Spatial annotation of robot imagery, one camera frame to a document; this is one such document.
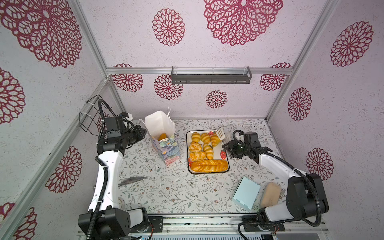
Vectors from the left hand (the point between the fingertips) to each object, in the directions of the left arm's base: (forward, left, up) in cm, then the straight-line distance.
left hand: (146, 133), depth 76 cm
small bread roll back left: (+17, -26, -26) cm, 40 cm away
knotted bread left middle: (+8, -26, -25) cm, 36 cm away
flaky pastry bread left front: (+1, -27, -24) cm, 36 cm away
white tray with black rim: (+5, -42, -27) cm, 50 cm away
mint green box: (-22, -52, -25) cm, 62 cm away
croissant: (+16, -3, -22) cm, 28 cm away
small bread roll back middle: (+15, -33, -24) cm, 44 cm away
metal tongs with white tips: (+8, -43, -12) cm, 45 cm away
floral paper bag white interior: (+17, -4, -15) cm, 23 cm away
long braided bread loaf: (-6, -34, -24) cm, 42 cm away
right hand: (+2, -43, -14) cm, 45 cm away
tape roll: (-26, +14, -26) cm, 40 cm away
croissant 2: (+13, -40, -25) cm, 48 cm away
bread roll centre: (+5, -35, -25) cm, 43 cm away
